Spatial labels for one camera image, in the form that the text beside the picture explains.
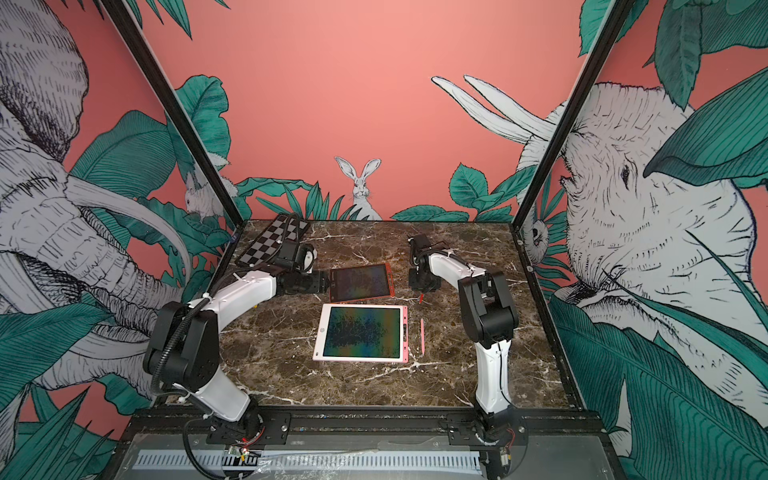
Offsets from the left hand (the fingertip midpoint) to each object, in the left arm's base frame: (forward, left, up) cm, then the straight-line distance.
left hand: (322, 278), depth 93 cm
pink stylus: (-16, -31, -8) cm, 36 cm away
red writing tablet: (+3, -12, -9) cm, 15 cm away
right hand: (+2, -31, -7) cm, 32 cm away
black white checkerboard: (+29, +20, -7) cm, 36 cm away
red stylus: (-3, -33, -9) cm, 34 cm away
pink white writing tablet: (-15, -13, -8) cm, 22 cm away
